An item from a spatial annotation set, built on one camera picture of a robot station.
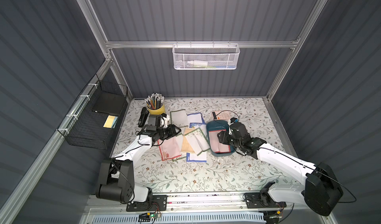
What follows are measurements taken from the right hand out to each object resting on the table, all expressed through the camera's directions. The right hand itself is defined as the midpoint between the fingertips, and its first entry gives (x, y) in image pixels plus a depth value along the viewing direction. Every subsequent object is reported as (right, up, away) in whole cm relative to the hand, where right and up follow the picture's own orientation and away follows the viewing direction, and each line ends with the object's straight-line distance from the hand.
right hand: (221, 136), depth 84 cm
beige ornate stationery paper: (-20, -8, +8) cm, 23 cm away
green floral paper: (-25, -4, +13) cm, 28 cm away
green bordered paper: (-26, +9, +25) cm, 38 cm away
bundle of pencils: (-42, +21, +15) cm, 49 cm away
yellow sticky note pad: (-57, +9, -10) cm, 59 cm away
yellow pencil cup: (-39, +14, +12) cm, 43 cm away
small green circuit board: (-34, -35, -14) cm, 51 cm away
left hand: (-24, +3, +2) cm, 24 cm away
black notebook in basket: (-64, +19, +1) cm, 67 cm away
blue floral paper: (-16, -14, +5) cm, 22 cm away
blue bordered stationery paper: (-14, +9, +25) cm, 30 cm away
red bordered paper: (-1, -8, +9) cm, 12 cm away
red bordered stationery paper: (-31, -10, +10) cm, 34 cm away
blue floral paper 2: (-15, +5, +19) cm, 25 cm away
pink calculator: (+7, +12, +25) cm, 28 cm away
